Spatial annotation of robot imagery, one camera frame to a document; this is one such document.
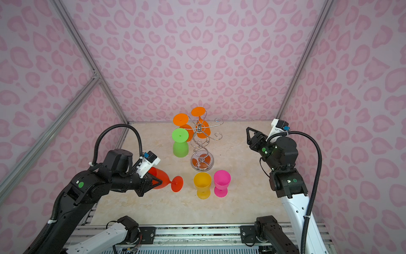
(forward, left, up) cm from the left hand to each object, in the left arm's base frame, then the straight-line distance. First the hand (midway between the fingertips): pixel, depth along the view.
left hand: (160, 179), depth 62 cm
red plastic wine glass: (+4, -4, -13) cm, 14 cm away
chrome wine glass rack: (+24, -15, -27) cm, 39 cm away
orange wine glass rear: (+22, -17, +4) cm, 28 cm away
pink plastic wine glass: (+7, -25, -17) cm, 31 cm away
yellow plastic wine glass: (+7, -16, -18) cm, 25 cm away
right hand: (+15, -36, +11) cm, 40 cm away
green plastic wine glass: (+18, -7, +4) cm, 19 cm away
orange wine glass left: (+28, -6, +5) cm, 29 cm away
